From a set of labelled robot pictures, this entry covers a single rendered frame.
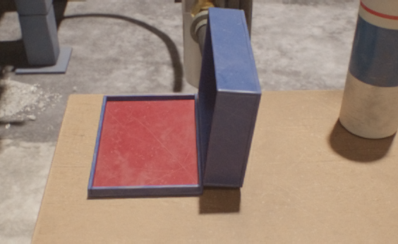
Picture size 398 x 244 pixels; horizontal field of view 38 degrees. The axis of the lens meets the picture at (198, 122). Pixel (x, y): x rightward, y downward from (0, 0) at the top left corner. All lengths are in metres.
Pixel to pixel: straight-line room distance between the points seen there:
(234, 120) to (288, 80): 1.12
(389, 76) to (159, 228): 0.27
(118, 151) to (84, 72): 1.06
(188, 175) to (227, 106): 0.11
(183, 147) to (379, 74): 0.21
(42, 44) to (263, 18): 0.72
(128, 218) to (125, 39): 1.30
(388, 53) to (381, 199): 0.14
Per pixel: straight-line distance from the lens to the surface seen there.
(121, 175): 0.58
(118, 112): 0.66
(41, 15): 1.62
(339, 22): 1.95
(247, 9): 0.92
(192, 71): 1.11
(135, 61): 1.69
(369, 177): 0.60
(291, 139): 0.63
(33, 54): 1.68
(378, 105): 0.62
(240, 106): 0.49
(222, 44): 0.55
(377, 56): 0.59
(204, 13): 0.91
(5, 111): 1.55
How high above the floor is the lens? 0.86
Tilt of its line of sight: 37 degrees down
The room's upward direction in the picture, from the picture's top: straight up
